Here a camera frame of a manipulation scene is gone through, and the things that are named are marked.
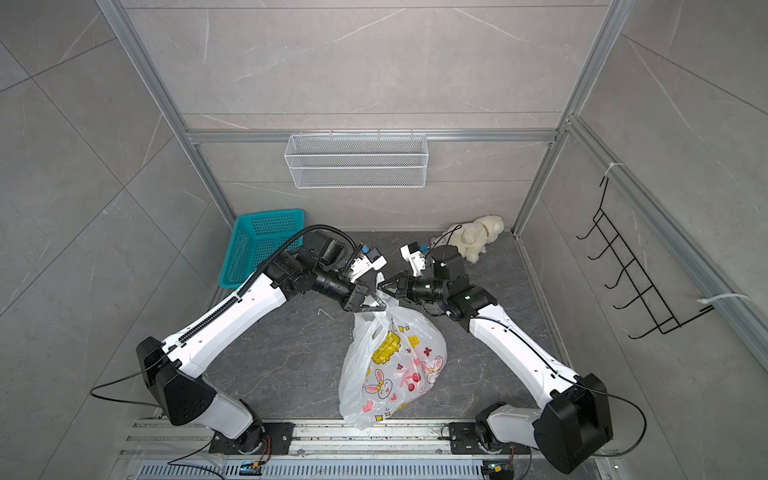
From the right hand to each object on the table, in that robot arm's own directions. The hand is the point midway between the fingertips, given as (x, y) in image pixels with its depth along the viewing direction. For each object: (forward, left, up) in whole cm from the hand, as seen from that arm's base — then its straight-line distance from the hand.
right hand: (381, 288), depth 71 cm
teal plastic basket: (+40, +51, -25) cm, 70 cm away
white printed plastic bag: (-9, -3, -19) cm, 22 cm away
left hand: (-6, -1, +2) cm, 6 cm away
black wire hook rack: (-12, -58, +5) cm, 59 cm away
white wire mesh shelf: (+50, +8, +3) cm, 51 cm away
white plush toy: (+30, -31, -15) cm, 45 cm away
